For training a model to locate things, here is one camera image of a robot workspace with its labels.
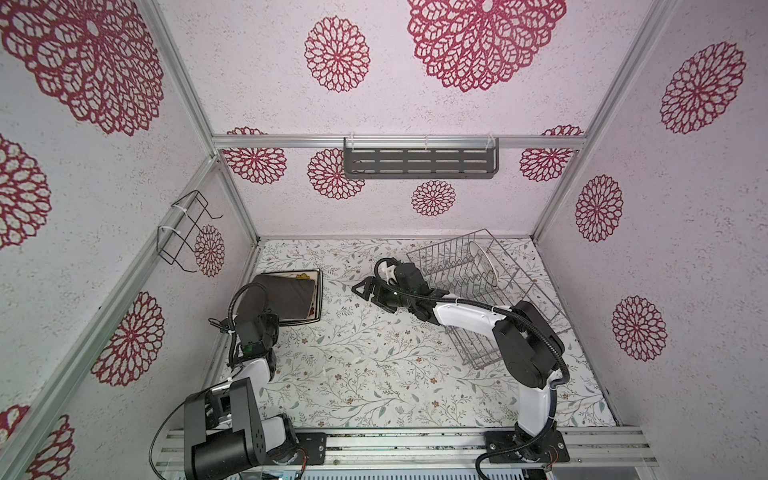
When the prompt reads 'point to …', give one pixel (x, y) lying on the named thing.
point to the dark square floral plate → (317, 306)
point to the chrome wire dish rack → (476, 268)
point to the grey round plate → (483, 263)
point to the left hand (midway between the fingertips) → (274, 309)
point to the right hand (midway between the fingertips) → (359, 289)
